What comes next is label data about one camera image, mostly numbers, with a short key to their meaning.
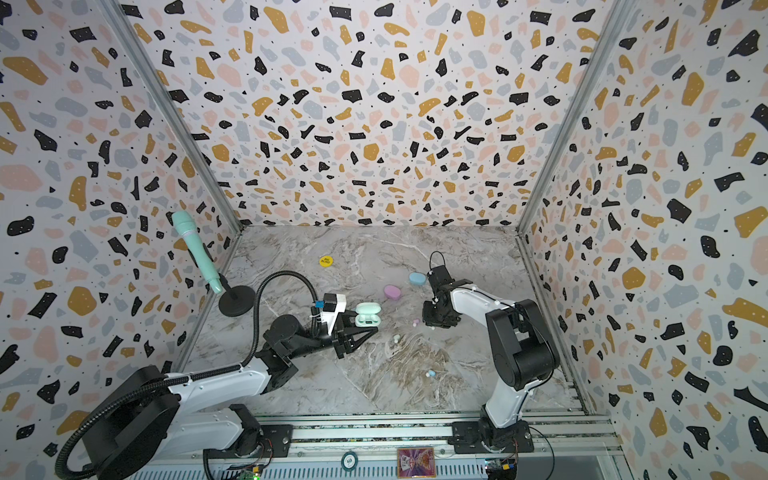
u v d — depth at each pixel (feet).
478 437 2.44
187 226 2.50
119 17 2.27
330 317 2.10
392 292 3.32
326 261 3.62
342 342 2.12
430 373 2.80
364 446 2.41
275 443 2.40
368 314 2.30
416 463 2.30
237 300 3.18
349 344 2.15
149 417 1.35
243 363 1.84
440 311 2.68
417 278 3.49
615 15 2.36
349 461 2.34
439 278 2.56
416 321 3.11
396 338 3.00
